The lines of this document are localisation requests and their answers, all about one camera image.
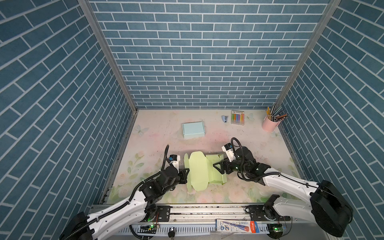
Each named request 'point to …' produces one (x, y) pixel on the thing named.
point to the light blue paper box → (193, 129)
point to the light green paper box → (202, 171)
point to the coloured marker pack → (237, 117)
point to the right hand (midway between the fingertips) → (216, 162)
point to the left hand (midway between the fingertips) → (191, 171)
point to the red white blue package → (234, 225)
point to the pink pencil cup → (269, 125)
